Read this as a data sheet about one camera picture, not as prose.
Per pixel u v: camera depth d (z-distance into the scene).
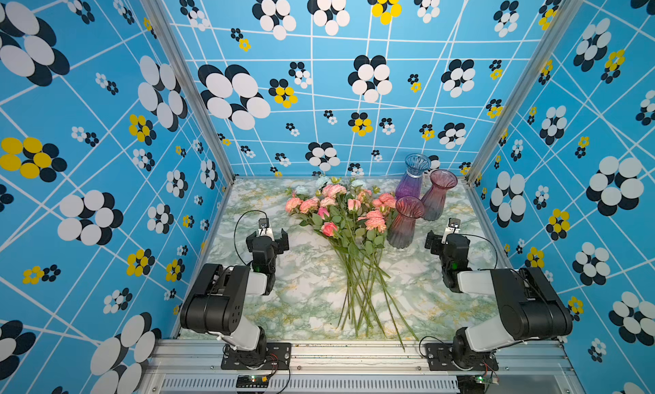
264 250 0.72
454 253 0.72
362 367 0.73
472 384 0.68
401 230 1.01
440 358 0.72
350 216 0.99
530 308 0.46
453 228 0.79
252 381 0.72
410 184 0.99
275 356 0.72
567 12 0.70
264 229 0.79
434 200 0.96
